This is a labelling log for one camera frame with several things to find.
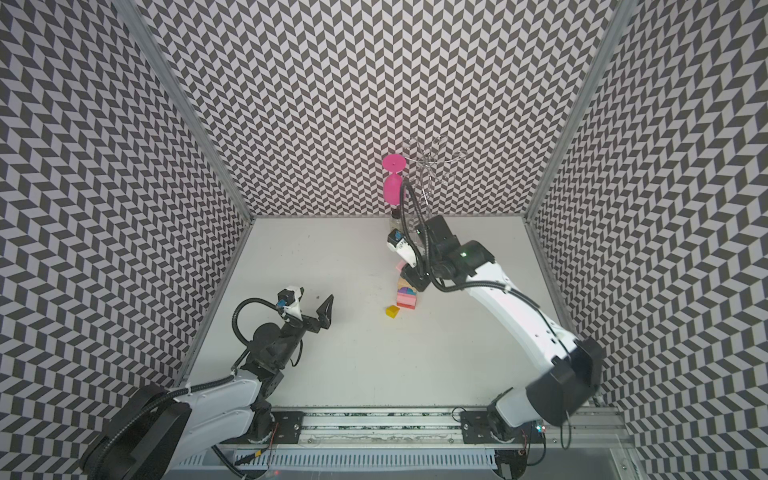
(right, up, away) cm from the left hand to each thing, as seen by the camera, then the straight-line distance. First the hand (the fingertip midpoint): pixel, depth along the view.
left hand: (319, 293), depth 82 cm
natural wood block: (+23, +2, +6) cm, 24 cm away
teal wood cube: (+26, -1, +7) cm, 27 cm away
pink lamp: (+20, +34, +13) cm, 42 cm away
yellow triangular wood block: (+20, -7, +10) cm, 24 cm away
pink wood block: (+23, +9, -9) cm, 26 cm away
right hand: (+25, +5, -6) cm, 26 cm away
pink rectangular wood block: (+24, -3, +10) cm, 26 cm away
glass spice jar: (+21, +21, +26) cm, 40 cm away
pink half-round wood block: (+24, -6, +12) cm, 28 cm away
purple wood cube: (+23, 0, +7) cm, 24 cm away
